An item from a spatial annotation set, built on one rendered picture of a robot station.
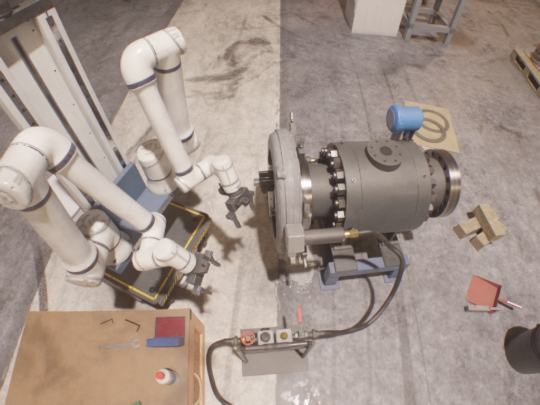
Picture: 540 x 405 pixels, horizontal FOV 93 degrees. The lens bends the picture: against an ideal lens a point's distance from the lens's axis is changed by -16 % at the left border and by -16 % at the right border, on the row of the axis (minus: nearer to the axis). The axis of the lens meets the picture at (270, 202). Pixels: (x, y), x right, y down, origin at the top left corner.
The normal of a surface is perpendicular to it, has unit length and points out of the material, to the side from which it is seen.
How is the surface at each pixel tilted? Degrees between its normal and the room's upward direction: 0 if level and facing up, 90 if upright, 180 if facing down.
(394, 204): 57
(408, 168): 18
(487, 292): 0
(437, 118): 0
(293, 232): 23
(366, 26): 90
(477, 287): 0
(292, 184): 30
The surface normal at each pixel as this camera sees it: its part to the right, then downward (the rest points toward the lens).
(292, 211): 0.05, 0.27
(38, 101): 0.93, 0.31
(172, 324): 0.00, -0.58
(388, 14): -0.03, 0.82
